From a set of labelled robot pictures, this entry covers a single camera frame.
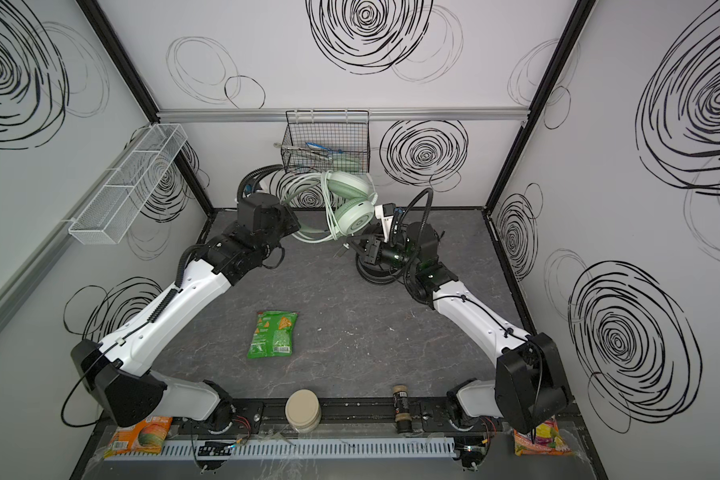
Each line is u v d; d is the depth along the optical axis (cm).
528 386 41
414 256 59
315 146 91
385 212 68
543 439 67
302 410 70
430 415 74
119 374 38
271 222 54
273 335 83
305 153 85
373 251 65
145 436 69
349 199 66
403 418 72
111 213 74
